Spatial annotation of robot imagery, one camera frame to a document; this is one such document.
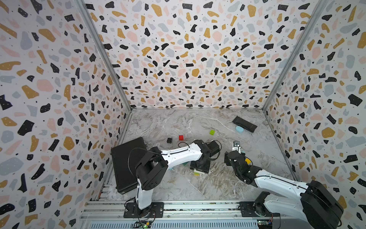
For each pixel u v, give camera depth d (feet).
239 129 3.56
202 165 2.40
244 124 3.62
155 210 2.41
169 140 3.29
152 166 1.65
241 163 2.11
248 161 3.03
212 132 3.48
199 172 2.51
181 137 3.36
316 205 1.36
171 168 2.89
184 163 2.94
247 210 2.40
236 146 2.45
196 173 2.81
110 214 2.39
